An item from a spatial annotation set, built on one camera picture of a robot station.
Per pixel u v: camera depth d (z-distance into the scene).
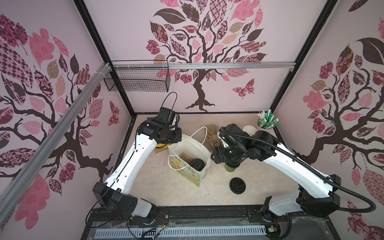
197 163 0.78
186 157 0.90
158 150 0.96
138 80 1.22
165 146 0.63
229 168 0.84
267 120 0.95
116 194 0.38
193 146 0.77
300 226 0.72
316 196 0.40
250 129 0.90
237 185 0.81
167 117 0.56
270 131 0.93
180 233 0.70
